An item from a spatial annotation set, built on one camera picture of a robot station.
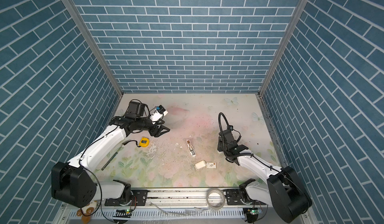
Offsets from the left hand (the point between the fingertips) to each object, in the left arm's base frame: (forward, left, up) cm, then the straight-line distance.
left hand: (165, 125), depth 80 cm
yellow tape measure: (-1, +16, -17) cm, 23 cm away
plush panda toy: (-36, +34, -16) cm, 52 cm away
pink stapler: (-6, -14, -16) cm, 22 cm away
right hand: (-3, -32, -14) cm, 35 cm away
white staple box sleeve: (-16, -25, -17) cm, 34 cm away
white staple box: (-16, -19, -18) cm, 30 cm away
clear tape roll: (-29, -26, -15) cm, 42 cm away
